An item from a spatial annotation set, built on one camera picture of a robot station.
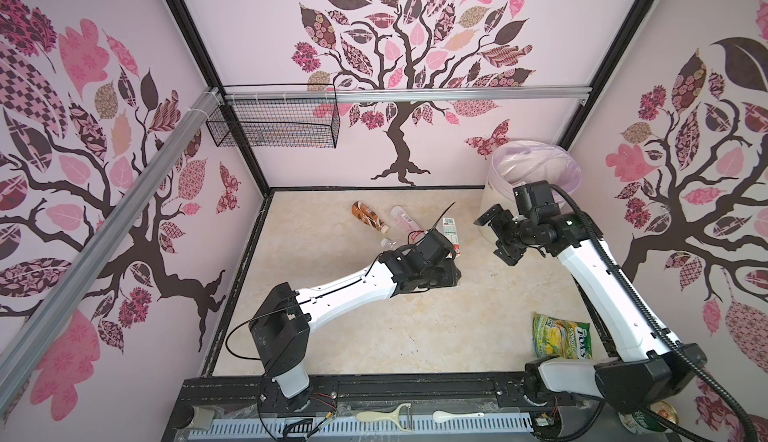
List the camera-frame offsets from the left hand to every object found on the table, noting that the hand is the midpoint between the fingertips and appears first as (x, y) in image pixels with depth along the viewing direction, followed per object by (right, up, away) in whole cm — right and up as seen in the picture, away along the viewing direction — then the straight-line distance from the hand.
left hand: (455, 280), depth 77 cm
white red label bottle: (-1, +13, +3) cm, 13 cm away
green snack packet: (+31, -17, +3) cm, 35 cm away
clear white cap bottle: (-19, +8, +25) cm, 32 cm away
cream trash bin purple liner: (+28, +35, +24) cm, 51 cm away
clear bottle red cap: (-13, +15, +27) cm, 33 cm away
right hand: (+6, +14, -2) cm, 15 cm away
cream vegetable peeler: (-23, -32, -5) cm, 40 cm away
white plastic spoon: (-4, -32, -6) cm, 33 cm away
